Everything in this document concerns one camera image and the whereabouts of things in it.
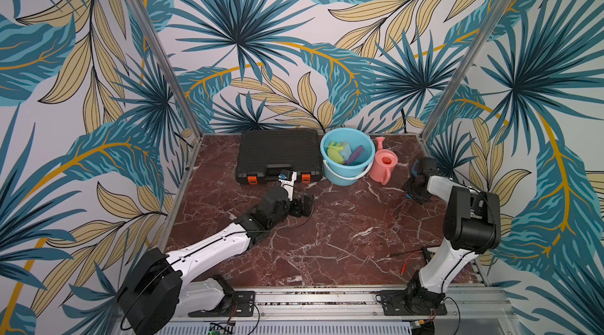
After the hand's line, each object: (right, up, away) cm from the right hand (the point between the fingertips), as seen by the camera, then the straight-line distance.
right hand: (412, 190), depth 99 cm
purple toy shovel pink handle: (-23, +15, +3) cm, 28 cm away
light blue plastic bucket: (-28, +7, -8) cm, 30 cm away
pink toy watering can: (-13, +11, -4) cm, 18 cm away
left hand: (-46, +1, -19) cm, 50 cm away
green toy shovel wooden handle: (-33, +15, 0) cm, 36 cm away
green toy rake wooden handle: (-31, +18, +1) cm, 36 cm away
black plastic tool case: (-64, +15, +4) cm, 66 cm away
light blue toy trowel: (-27, +17, +4) cm, 32 cm away
